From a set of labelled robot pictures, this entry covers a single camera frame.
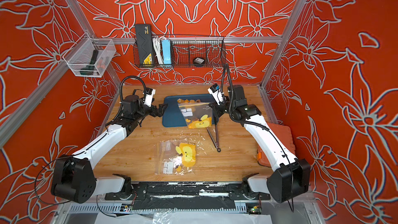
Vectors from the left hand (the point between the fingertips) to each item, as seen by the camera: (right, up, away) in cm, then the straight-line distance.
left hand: (160, 100), depth 83 cm
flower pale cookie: (+17, -1, +25) cm, 30 cm away
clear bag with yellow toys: (+9, -31, -2) cm, 32 cm away
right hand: (+26, -1, -7) cm, 27 cm away
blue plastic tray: (+7, -9, 0) cm, 11 cm away
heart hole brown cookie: (+21, -1, +23) cm, 31 cm away
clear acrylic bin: (-45, +26, +8) cm, 52 cm away
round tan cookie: (+7, 0, +26) cm, 27 cm away
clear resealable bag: (+21, -8, -2) cm, 22 cm away
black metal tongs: (+32, -26, +4) cm, 41 cm away
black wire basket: (+13, +31, +14) cm, 37 cm away
